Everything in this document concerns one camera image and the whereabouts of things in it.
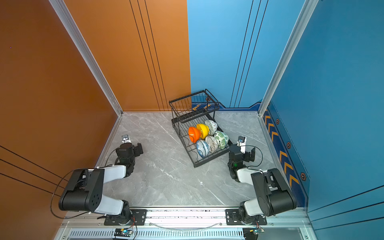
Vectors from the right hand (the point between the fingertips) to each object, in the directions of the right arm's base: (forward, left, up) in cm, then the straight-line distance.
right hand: (246, 146), depth 90 cm
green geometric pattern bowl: (+14, +20, +3) cm, 25 cm away
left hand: (+3, +72, -1) cm, 72 cm away
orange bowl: (+8, +32, +2) cm, 33 cm away
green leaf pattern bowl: (+9, +14, -5) cm, 17 cm away
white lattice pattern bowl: (+1, +21, +2) cm, 21 cm away
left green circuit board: (-42, +66, -10) cm, 79 cm away
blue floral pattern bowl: (+3, +27, -6) cm, 27 cm away
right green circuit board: (-42, +4, -10) cm, 43 cm away
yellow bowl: (+12, +25, 0) cm, 28 cm away
